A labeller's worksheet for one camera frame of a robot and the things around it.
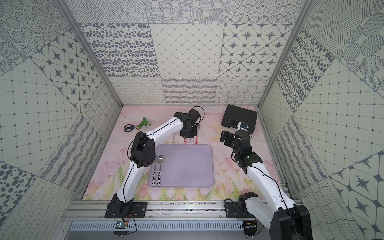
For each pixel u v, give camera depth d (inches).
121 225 28.1
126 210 26.0
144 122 42.2
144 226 27.6
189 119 29.0
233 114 43.7
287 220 15.2
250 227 28.4
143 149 23.6
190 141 37.4
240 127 28.7
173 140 38.7
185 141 39.3
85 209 29.9
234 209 29.2
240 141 23.8
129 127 42.3
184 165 35.4
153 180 32.5
